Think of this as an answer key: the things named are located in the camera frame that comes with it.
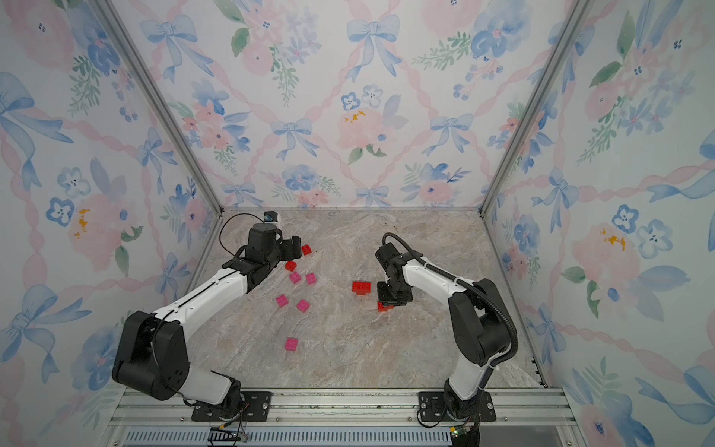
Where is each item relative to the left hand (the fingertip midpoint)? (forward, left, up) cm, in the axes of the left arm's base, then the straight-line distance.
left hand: (290, 238), depth 88 cm
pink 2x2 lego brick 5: (-28, -2, -17) cm, 33 cm away
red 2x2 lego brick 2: (0, +3, -16) cm, 16 cm away
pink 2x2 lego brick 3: (-14, +4, -16) cm, 22 cm away
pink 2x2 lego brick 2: (-5, -5, -16) cm, 18 cm away
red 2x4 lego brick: (-10, -23, -14) cm, 28 cm away
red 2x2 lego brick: (-17, -29, -16) cm, 37 cm away
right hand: (-15, -32, -14) cm, 38 cm away
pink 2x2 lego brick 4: (-15, -3, -17) cm, 23 cm away
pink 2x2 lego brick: (-5, +1, -16) cm, 17 cm away
